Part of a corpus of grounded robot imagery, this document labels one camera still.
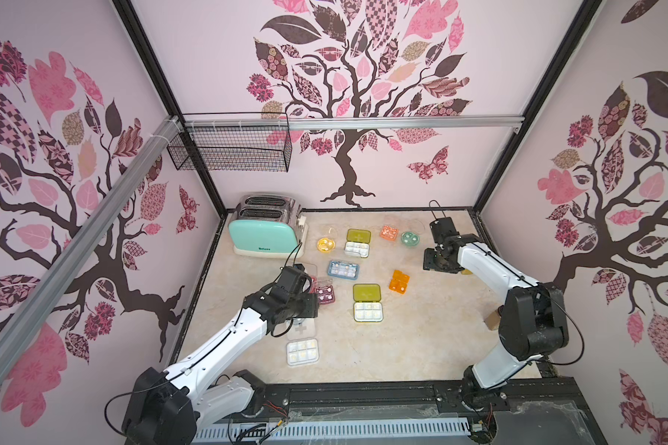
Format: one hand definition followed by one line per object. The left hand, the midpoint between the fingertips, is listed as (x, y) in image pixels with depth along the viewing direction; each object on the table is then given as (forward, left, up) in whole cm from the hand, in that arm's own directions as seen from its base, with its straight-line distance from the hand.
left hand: (312, 309), depth 81 cm
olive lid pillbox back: (+32, -16, -8) cm, 37 cm away
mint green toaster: (+29, +16, +6) cm, 34 cm away
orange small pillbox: (+13, -30, -7) cm, 33 cm away
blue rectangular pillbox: (+19, -10, -8) cm, 23 cm away
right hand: (+17, -42, +1) cm, 45 cm away
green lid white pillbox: (+6, -18, -9) cm, 21 cm away
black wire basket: (+73, +39, +8) cm, 84 cm away
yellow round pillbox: (+31, -3, -7) cm, 32 cm away
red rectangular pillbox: (+13, +1, -7) cm, 15 cm away
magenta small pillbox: (+10, -4, -9) cm, 14 cm away
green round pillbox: (+34, -37, -9) cm, 51 cm away
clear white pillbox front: (-8, +3, -9) cm, 13 cm away
